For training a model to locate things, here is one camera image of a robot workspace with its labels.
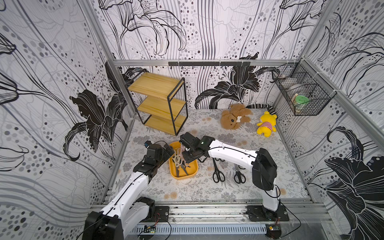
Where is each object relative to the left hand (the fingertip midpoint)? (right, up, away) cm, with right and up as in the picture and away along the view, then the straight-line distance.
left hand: (170, 153), depth 85 cm
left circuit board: (-7, -35, -13) cm, 38 cm away
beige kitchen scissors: (+3, -4, +6) cm, 7 cm away
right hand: (+10, -1, -1) cm, 10 cm away
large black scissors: (+28, -13, 0) cm, 31 cm away
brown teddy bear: (+39, +20, +15) cm, 47 cm away
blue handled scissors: (+4, -11, +1) cm, 12 cm away
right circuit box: (+51, -33, -17) cm, 63 cm away
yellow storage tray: (+12, -11, +1) cm, 16 cm away
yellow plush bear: (+65, +17, +16) cm, 69 cm away
